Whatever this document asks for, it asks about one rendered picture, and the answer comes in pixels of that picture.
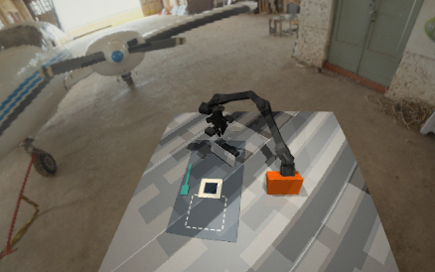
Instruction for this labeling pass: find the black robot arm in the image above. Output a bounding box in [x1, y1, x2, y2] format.
[199, 90, 295, 177]

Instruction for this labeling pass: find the cream square tile with dark centre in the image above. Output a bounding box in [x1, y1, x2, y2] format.
[199, 179, 222, 199]

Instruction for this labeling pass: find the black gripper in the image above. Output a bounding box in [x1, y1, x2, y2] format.
[205, 115, 233, 137]

